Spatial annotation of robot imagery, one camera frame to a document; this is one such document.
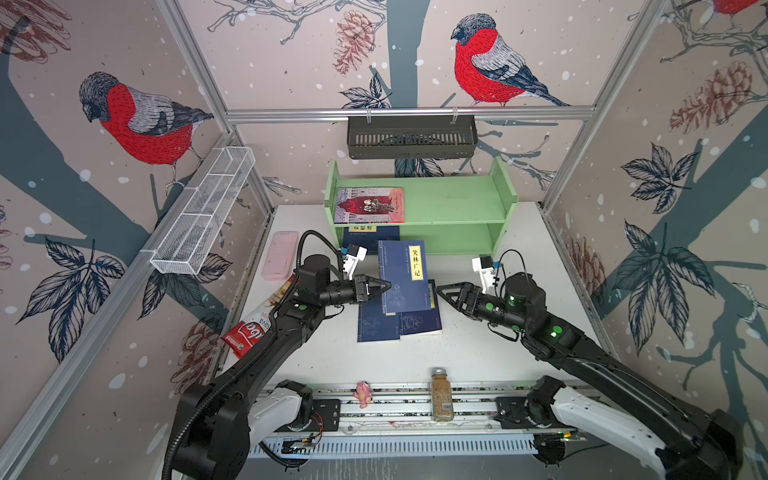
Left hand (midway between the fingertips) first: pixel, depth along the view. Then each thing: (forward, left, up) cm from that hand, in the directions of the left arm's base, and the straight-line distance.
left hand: (388, 290), depth 71 cm
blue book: (0, +4, -23) cm, 23 cm away
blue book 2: (+1, -7, -22) cm, 24 cm away
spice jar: (-20, -13, -19) cm, 30 cm away
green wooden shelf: (+22, -19, +3) cm, 29 cm away
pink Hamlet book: (+25, +5, +5) cm, 26 cm away
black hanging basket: (+58, -8, +7) cm, 59 cm away
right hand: (-2, -12, +1) cm, 12 cm away
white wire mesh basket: (+21, +50, +7) cm, 55 cm away
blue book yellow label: (+25, +6, -10) cm, 28 cm away
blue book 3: (+7, -4, 0) cm, 9 cm away
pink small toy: (-18, +7, -21) cm, 29 cm away
